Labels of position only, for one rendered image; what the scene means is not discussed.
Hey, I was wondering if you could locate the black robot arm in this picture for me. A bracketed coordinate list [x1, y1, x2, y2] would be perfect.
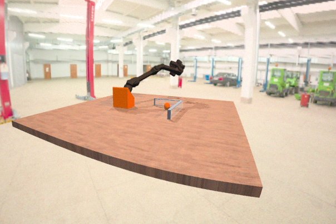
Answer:
[124, 61, 185, 92]

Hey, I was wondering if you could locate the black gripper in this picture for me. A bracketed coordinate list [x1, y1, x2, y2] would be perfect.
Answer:
[170, 59, 182, 76]

